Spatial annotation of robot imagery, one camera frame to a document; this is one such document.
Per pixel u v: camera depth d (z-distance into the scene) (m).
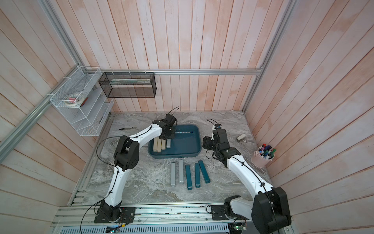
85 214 0.65
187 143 1.05
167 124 0.81
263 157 0.83
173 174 0.84
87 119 0.78
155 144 0.97
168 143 0.97
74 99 0.74
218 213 0.73
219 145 0.63
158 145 0.96
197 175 0.85
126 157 0.59
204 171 0.86
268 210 0.40
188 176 0.86
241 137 1.01
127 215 0.73
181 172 0.86
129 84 1.05
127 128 1.12
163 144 0.98
